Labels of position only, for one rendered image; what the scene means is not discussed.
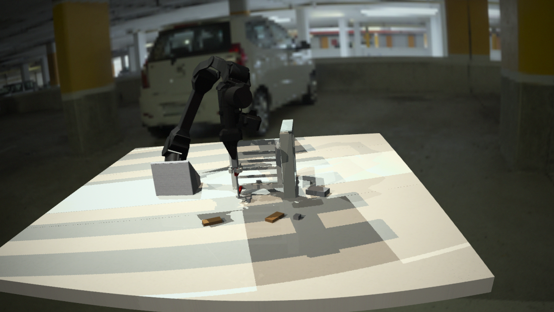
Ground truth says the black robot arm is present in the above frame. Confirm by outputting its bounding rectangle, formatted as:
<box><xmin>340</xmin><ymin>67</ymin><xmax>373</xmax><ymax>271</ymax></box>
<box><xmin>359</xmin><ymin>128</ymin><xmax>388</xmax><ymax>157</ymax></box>
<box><xmin>162</xmin><ymin>55</ymin><xmax>261</xmax><ymax>162</ymax></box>

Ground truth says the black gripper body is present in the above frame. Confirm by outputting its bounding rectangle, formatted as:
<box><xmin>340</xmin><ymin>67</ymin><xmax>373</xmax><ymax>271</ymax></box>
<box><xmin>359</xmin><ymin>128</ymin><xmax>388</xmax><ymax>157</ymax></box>
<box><xmin>219</xmin><ymin>106</ymin><xmax>242</xmax><ymax>142</ymax></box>

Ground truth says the brown rectangular block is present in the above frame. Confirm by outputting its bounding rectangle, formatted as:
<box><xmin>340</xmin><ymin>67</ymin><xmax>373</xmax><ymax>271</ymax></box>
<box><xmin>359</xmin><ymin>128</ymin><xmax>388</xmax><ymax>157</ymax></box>
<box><xmin>202</xmin><ymin>217</ymin><xmax>222</xmax><ymax>226</ymax></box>
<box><xmin>265</xmin><ymin>212</ymin><xmax>285</xmax><ymax>223</ymax></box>

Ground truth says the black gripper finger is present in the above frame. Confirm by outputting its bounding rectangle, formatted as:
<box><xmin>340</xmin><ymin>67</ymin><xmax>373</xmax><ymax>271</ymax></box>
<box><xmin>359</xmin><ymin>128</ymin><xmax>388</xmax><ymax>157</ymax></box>
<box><xmin>223</xmin><ymin>140</ymin><xmax>239</xmax><ymax>160</ymax></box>

